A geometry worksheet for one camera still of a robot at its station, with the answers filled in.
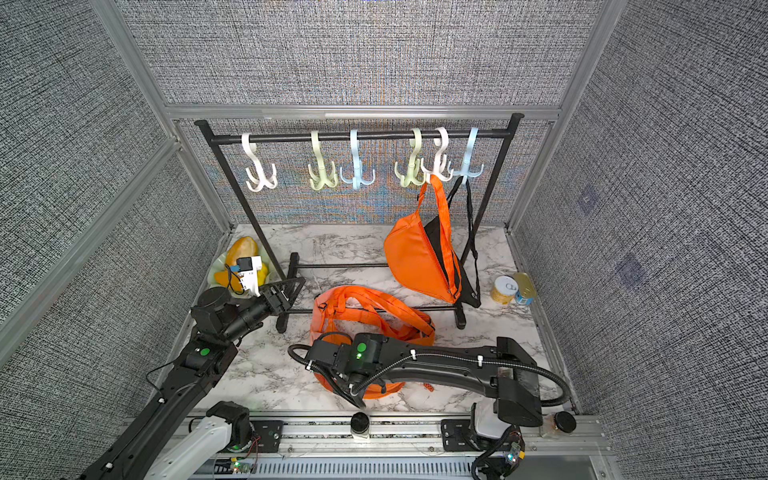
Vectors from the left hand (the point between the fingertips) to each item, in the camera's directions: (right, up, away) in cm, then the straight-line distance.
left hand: (304, 279), depth 70 cm
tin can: (+57, -5, +25) cm, 62 cm away
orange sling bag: (+26, +6, +17) cm, 32 cm away
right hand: (+10, -22, +1) cm, 24 cm away
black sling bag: (+44, -5, +20) cm, 49 cm away
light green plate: (-37, +3, +32) cm, 49 cm away
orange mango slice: (-36, -2, +32) cm, 48 cm away
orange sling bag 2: (+10, -12, +23) cm, 28 cm away
